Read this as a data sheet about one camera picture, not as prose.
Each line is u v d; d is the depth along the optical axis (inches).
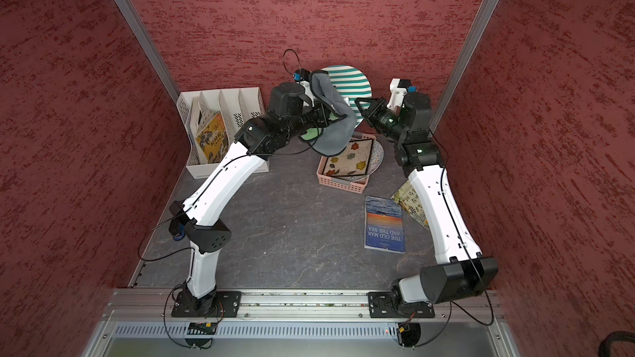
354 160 41.1
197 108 38.1
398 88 23.8
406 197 38.5
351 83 26.7
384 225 35.5
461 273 15.1
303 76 22.3
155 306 30.4
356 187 38.1
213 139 38.6
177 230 33.7
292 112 19.6
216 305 27.6
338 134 25.3
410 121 19.4
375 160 39.2
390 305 28.6
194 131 36.8
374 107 22.4
